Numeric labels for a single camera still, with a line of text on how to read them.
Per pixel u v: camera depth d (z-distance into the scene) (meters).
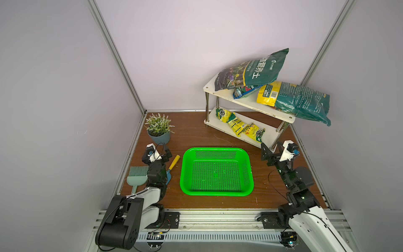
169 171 0.90
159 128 0.90
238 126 0.97
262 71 0.66
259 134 0.93
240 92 0.77
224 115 1.05
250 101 0.79
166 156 0.77
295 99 0.67
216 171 0.89
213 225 0.73
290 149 0.58
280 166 0.63
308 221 0.51
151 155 0.69
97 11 0.73
